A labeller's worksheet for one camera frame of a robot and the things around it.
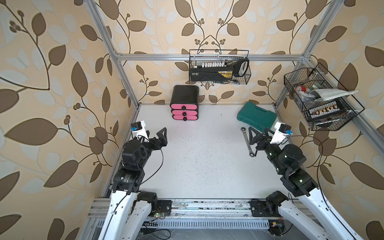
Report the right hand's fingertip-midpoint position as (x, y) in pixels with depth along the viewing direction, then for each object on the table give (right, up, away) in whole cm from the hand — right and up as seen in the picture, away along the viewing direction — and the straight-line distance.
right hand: (256, 128), depth 68 cm
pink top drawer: (-36, +13, +31) cm, 50 cm away
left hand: (-45, 0, 0) cm, 45 cm away
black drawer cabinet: (-37, +16, +37) cm, 55 cm away
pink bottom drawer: (-36, +5, +40) cm, 54 cm away
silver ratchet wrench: (+7, -18, +26) cm, 32 cm away
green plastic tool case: (+18, +7, +45) cm, 49 cm away
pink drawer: (-36, +9, +34) cm, 51 cm away
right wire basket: (+36, +26, +21) cm, 49 cm away
